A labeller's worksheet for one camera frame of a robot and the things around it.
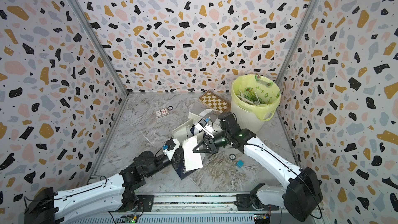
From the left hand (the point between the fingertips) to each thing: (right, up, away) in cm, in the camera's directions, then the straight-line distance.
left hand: (189, 146), depth 70 cm
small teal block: (+26, -13, +15) cm, 33 cm away
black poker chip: (-20, +17, +44) cm, 51 cm away
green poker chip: (+22, -11, +20) cm, 32 cm away
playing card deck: (-24, +13, +38) cm, 47 cm away
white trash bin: (+29, +10, +12) cm, 33 cm away
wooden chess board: (+13, +22, +44) cm, 51 cm away
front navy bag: (-5, -14, +7) cm, 16 cm away
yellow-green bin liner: (+38, +25, +26) cm, 52 cm away
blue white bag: (-4, +5, +7) cm, 9 cm away
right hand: (+3, -2, -4) cm, 5 cm away
